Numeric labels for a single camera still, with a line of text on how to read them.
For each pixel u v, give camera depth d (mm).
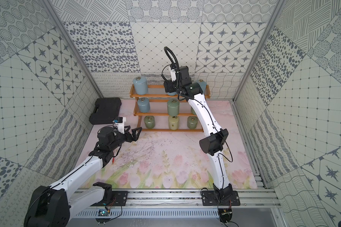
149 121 956
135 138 748
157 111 948
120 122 711
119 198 735
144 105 881
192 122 970
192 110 762
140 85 796
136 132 750
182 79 614
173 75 721
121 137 706
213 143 534
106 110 1084
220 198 628
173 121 958
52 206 391
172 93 833
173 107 873
